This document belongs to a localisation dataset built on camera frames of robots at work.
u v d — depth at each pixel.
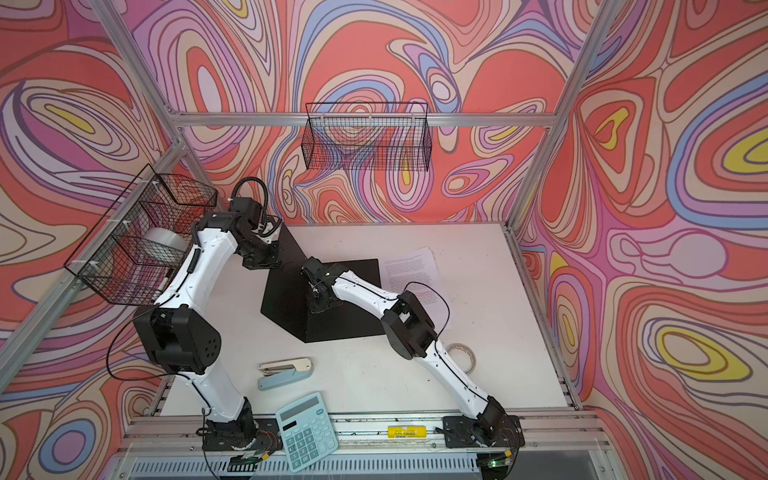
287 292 0.79
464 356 0.86
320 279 0.74
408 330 0.60
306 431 0.72
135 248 0.68
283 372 0.80
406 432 0.73
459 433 0.73
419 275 1.05
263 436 0.72
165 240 0.73
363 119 0.88
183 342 0.47
